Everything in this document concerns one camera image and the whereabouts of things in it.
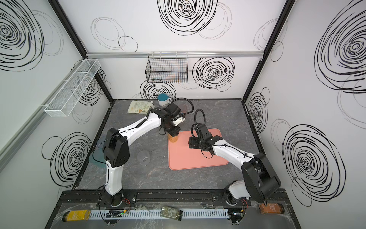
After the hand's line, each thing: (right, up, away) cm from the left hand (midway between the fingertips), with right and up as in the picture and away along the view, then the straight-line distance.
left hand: (177, 131), depth 89 cm
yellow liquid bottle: (-46, -36, -23) cm, 63 cm away
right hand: (+8, -7, -2) cm, 11 cm away
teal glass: (-51, -16, 0) cm, 53 cm away
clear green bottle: (-1, -36, -22) cm, 42 cm away
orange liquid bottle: (+47, -34, -21) cm, 62 cm away
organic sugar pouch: (-30, +16, +24) cm, 42 cm away
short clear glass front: (-21, -16, 0) cm, 27 cm away
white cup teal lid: (-12, +22, +23) cm, 34 cm away
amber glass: (-3, -6, +3) cm, 7 cm away
